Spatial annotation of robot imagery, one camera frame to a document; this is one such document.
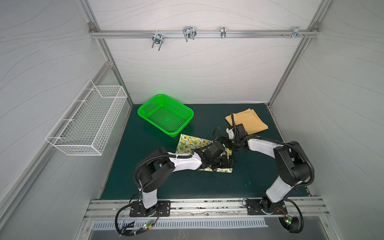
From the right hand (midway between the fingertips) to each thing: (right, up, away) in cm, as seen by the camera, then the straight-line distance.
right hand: (223, 141), depth 95 cm
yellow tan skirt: (+24, +12, +15) cm, 31 cm away
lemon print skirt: (-24, -2, +3) cm, 25 cm away
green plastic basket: (-41, +18, +19) cm, 49 cm away
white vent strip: (-6, -35, -25) cm, 44 cm away
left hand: (+3, -10, -14) cm, 18 cm away
